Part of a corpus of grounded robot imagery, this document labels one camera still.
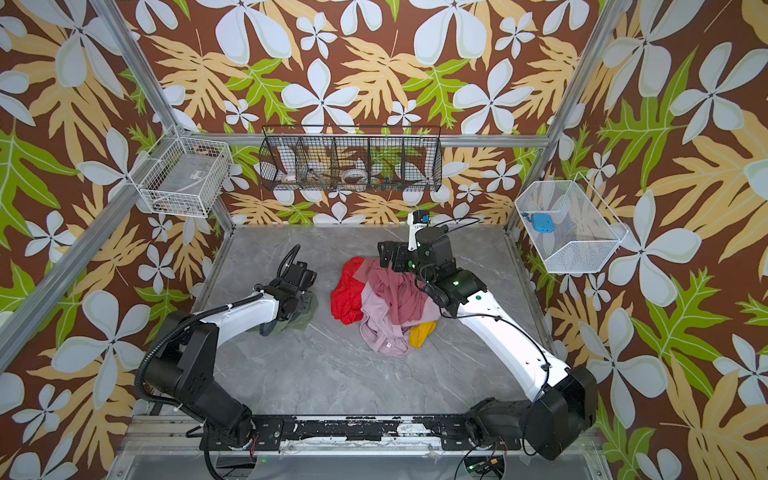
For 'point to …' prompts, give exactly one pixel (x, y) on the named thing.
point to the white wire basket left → (183, 176)
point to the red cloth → (346, 299)
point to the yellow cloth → (420, 333)
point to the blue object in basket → (541, 222)
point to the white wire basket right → (585, 233)
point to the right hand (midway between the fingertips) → (391, 244)
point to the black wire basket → (352, 158)
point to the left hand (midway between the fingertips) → (295, 293)
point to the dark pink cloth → (400, 292)
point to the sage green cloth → (295, 321)
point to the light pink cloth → (380, 331)
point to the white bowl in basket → (355, 176)
